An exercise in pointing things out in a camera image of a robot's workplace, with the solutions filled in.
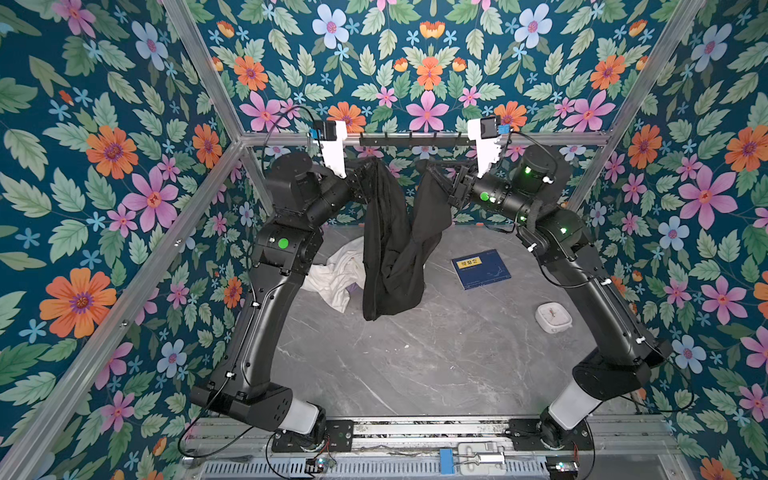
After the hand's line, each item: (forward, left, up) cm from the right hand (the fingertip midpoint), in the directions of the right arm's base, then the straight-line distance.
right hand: (433, 160), depth 53 cm
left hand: (+2, +10, +2) cm, 10 cm away
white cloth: (+14, +26, -49) cm, 57 cm away
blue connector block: (-39, -4, -56) cm, 69 cm away
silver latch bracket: (-39, -12, -54) cm, 68 cm away
